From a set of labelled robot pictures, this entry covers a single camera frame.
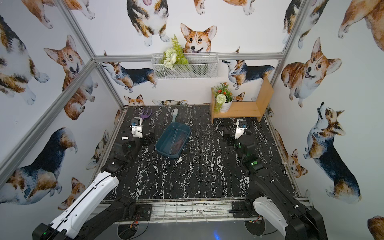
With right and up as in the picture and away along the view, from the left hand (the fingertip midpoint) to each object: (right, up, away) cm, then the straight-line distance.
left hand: (144, 124), depth 76 cm
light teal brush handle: (+8, +7, +41) cm, 42 cm away
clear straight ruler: (+10, -13, +24) cm, 29 cm away
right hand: (+48, -1, +2) cm, 49 cm away
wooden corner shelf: (+62, +10, +33) cm, 71 cm away
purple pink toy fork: (-15, +5, +41) cm, 44 cm away
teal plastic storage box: (+4, -14, +22) cm, 27 cm away
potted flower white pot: (+43, +16, +19) cm, 50 cm away
